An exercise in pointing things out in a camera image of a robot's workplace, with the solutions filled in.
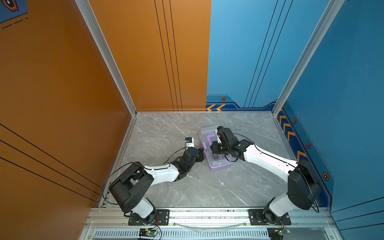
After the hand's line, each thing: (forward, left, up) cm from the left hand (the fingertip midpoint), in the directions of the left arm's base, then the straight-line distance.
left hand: (201, 148), depth 89 cm
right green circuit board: (-40, -36, -11) cm, 55 cm away
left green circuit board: (-40, +24, -10) cm, 48 cm away
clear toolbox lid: (+7, -3, +3) cm, 8 cm away
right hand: (-1, -5, +3) cm, 6 cm away
